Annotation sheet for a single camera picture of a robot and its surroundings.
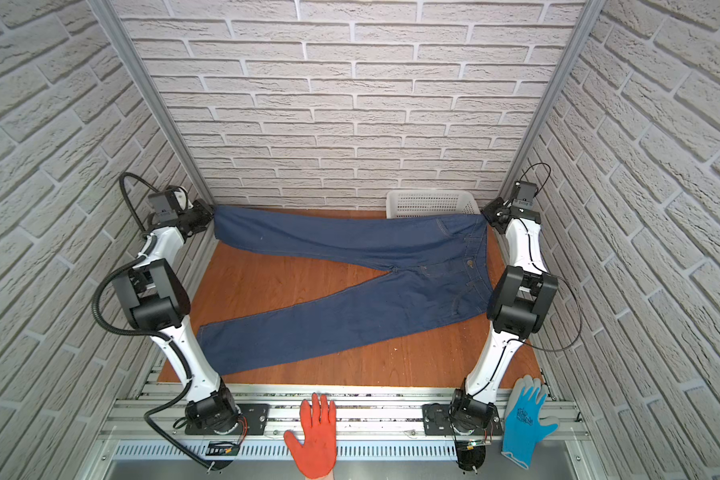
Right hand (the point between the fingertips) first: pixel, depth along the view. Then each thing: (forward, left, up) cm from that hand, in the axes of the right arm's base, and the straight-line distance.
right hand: (489, 205), depth 94 cm
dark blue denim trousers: (-15, +16, -20) cm, 30 cm away
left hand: (+10, +90, 0) cm, 91 cm away
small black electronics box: (-56, +81, -24) cm, 101 cm away
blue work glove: (-59, +6, -20) cm, 63 cm away
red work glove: (-60, +57, -21) cm, 85 cm away
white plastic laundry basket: (+19, +13, -16) cm, 28 cm away
